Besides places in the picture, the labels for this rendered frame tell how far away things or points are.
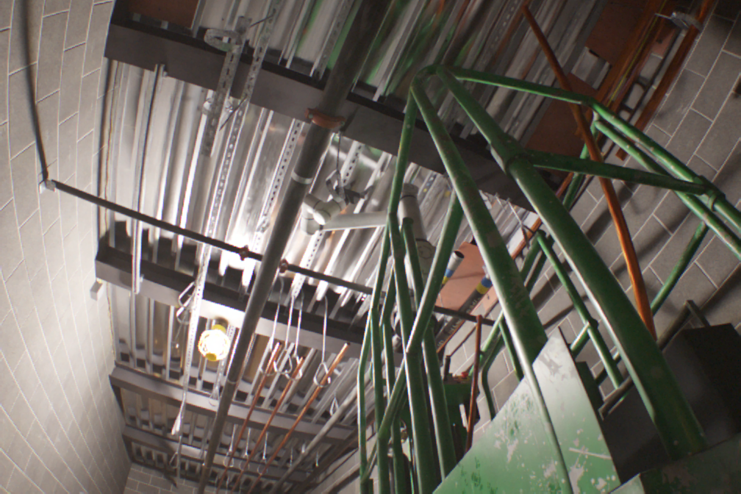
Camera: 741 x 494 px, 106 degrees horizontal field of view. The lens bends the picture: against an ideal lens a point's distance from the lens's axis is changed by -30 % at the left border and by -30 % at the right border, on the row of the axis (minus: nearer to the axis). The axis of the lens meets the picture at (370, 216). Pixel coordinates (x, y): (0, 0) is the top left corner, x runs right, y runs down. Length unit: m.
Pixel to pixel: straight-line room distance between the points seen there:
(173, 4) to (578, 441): 2.49
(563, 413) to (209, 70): 2.16
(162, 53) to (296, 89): 0.79
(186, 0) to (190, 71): 0.44
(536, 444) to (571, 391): 0.08
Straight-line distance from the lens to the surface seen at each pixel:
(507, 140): 0.66
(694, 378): 0.71
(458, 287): 3.27
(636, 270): 1.09
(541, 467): 0.39
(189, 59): 2.28
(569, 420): 0.35
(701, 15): 2.15
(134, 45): 2.42
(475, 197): 0.60
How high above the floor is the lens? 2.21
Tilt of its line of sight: 56 degrees up
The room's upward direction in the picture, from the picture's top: 4 degrees counter-clockwise
